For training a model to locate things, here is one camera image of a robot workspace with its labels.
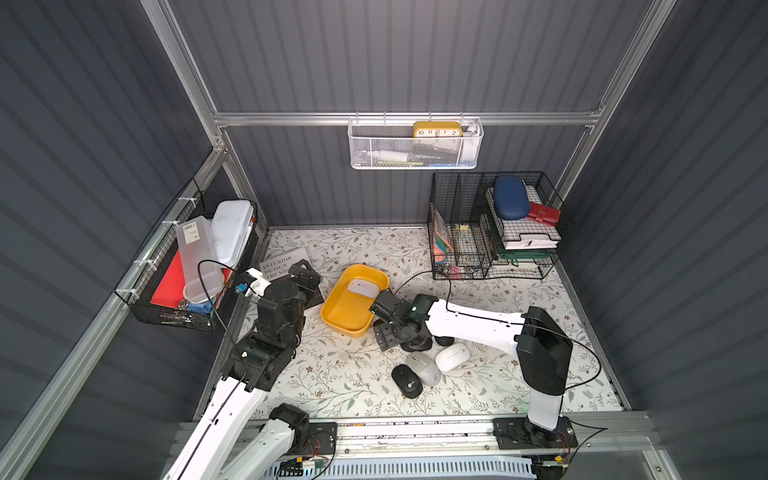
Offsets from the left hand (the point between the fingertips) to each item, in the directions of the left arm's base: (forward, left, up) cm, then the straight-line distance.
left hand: (299, 272), depth 67 cm
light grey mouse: (+15, -12, -29) cm, 34 cm away
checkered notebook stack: (+23, -63, -11) cm, 68 cm away
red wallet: (+29, -70, -9) cm, 77 cm away
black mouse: (-15, -25, -30) cm, 42 cm away
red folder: (-2, +30, -4) cm, 30 cm away
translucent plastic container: (-1, +21, +1) cm, 21 cm away
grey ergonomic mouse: (-13, -31, -29) cm, 44 cm away
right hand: (-2, -22, -25) cm, 33 cm away
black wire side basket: (-6, +31, +4) cm, 32 cm away
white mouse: (-9, -39, -30) cm, 49 cm away
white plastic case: (+15, +20, +1) cm, 25 cm away
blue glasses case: (+38, -62, -10) cm, 73 cm away
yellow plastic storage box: (+8, -7, -33) cm, 34 cm away
